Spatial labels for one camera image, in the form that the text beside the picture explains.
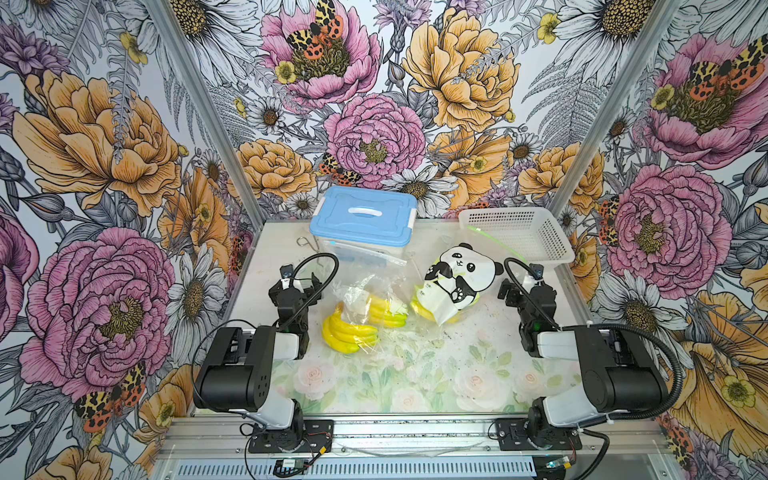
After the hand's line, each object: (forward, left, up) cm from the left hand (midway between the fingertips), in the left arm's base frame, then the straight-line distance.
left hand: (299, 284), depth 93 cm
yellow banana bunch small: (-10, -25, -1) cm, 27 cm away
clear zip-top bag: (-6, -21, +1) cm, 22 cm away
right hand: (-1, -67, 0) cm, 67 cm away
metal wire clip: (+21, -1, -10) cm, 23 cm away
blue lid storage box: (+16, -19, +8) cm, 27 cm away
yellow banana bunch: (-17, -15, -1) cm, 23 cm away
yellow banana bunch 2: (-9, -51, +6) cm, 53 cm away
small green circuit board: (-44, -4, -9) cm, 45 cm away
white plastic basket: (+28, -83, -8) cm, 88 cm away
